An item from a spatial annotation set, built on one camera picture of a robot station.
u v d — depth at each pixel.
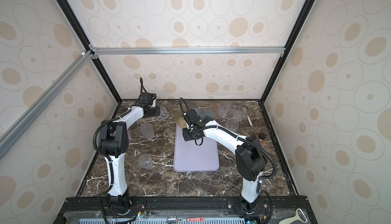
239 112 1.09
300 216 0.71
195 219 0.70
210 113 1.04
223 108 1.12
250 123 1.06
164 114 1.09
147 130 0.97
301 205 0.76
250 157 0.47
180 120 1.05
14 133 0.52
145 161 0.87
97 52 0.90
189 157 0.92
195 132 0.62
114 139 0.57
